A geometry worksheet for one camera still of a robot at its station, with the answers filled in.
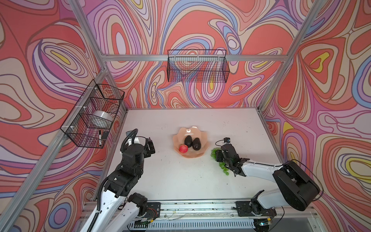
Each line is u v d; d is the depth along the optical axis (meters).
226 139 0.82
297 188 0.43
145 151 0.50
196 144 0.92
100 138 0.72
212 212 0.73
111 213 0.44
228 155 0.70
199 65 0.96
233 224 0.70
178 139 0.97
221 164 0.85
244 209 0.73
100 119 0.70
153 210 0.72
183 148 0.90
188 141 0.96
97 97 0.75
